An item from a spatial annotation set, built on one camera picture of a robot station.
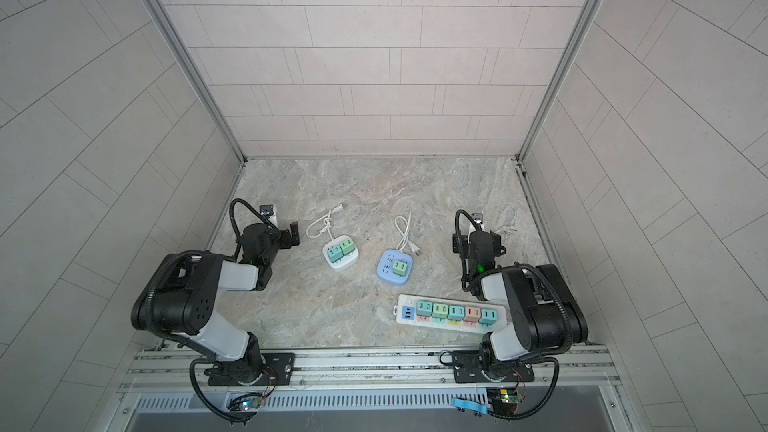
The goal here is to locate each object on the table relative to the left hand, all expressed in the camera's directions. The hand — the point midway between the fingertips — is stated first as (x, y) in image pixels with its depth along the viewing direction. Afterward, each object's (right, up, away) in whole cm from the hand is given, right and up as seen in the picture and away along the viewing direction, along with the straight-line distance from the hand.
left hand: (289, 216), depth 94 cm
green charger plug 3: (+46, -21, -20) cm, 54 cm away
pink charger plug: (+54, -23, -21) cm, 62 cm away
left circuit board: (+3, -37, -30) cm, 48 cm away
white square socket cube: (+20, -12, -7) cm, 25 cm away
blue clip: (+51, -39, -29) cm, 70 cm away
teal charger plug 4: (+57, -23, -21) cm, 65 cm away
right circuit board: (+59, -40, -26) cm, 76 cm away
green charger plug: (+20, -8, -8) cm, 23 cm away
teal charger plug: (+17, -9, -10) cm, 22 cm away
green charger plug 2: (+35, -13, -12) cm, 39 cm away
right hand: (+59, -4, 0) cm, 59 cm away
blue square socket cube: (+31, -14, -9) cm, 35 cm away
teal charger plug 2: (+42, -21, -19) cm, 50 cm away
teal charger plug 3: (+50, -22, -21) cm, 58 cm away
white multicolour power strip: (+37, -23, -16) cm, 46 cm away
